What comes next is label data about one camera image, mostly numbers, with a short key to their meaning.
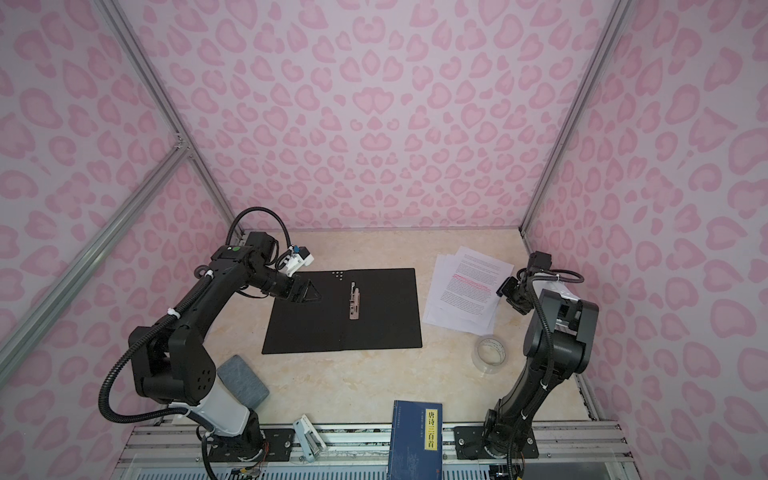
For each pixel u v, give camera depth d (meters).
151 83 0.79
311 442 0.72
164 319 0.47
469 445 0.73
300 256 0.78
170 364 0.44
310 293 0.73
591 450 0.72
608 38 0.72
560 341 0.50
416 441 0.73
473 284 1.04
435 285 1.04
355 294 1.00
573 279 0.80
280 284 0.73
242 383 0.81
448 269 1.07
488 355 0.89
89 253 0.63
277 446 0.73
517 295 0.84
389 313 0.98
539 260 0.80
